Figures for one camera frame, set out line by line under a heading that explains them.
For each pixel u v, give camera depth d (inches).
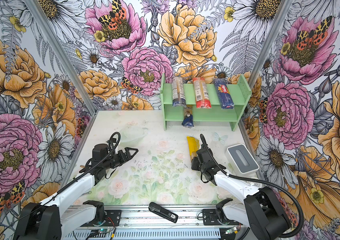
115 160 29.0
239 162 34.9
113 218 29.1
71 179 34.4
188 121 37.3
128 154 29.5
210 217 29.1
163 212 28.5
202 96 34.3
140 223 28.9
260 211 16.3
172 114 39.9
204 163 26.7
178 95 34.5
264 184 17.6
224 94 34.6
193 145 38.5
